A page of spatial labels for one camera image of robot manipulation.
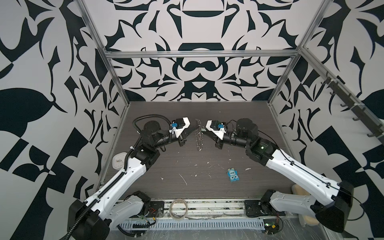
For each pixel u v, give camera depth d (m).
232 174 0.85
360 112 0.55
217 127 0.53
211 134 0.57
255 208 0.74
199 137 0.63
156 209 0.73
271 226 0.71
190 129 0.55
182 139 0.58
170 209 0.73
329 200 0.40
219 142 0.58
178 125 0.52
